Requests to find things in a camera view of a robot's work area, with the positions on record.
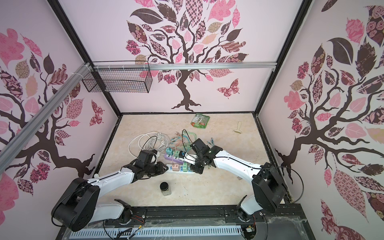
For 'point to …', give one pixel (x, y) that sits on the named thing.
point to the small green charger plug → (185, 166)
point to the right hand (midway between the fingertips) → (192, 162)
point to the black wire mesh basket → (118, 76)
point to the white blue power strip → (181, 170)
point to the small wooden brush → (238, 130)
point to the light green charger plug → (177, 153)
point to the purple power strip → (173, 159)
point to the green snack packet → (200, 120)
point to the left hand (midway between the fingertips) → (167, 170)
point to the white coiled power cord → (153, 141)
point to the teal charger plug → (169, 151)
